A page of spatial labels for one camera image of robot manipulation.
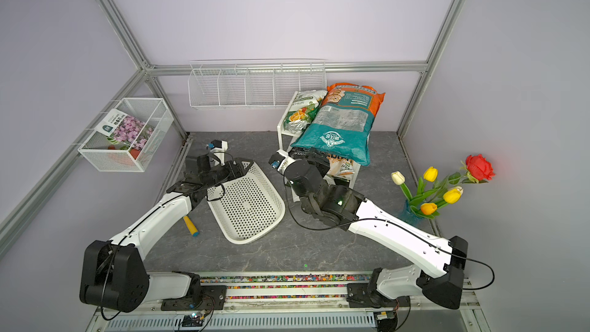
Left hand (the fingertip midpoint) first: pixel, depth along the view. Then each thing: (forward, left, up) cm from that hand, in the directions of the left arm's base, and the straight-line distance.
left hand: (248, 165), depth 82 cm
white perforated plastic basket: (-6, +5, -20) cm, 22 cm away
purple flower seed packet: (+7, +38, +14) cm, 41 cm away
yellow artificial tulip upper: (-14, -58, +9) cm, 61 cm away
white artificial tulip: (-15, -48, +8) cm, 51 cm away
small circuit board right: (-48, -43, -23) cm, 68 cm away
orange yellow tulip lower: (-26, -52, +10) cm, 59 cm away
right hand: (-9, -23, +15) cm, 28 cm away
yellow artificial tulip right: (-22, -61, +9) cm, 66 cm away
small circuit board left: (-43, +18, -22) cm, 52 cm away
